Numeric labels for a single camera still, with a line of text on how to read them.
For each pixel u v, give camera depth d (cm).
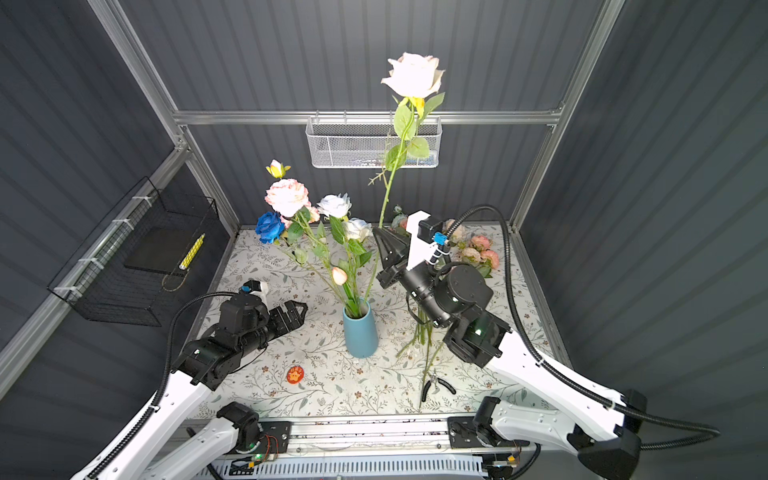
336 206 62
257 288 68
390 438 74
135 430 42
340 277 70
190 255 75
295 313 68
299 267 108
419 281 48
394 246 48
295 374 83
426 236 43
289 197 54
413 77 40
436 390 81
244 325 55
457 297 40
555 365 43
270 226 61
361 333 75
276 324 66
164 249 77
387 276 47
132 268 72
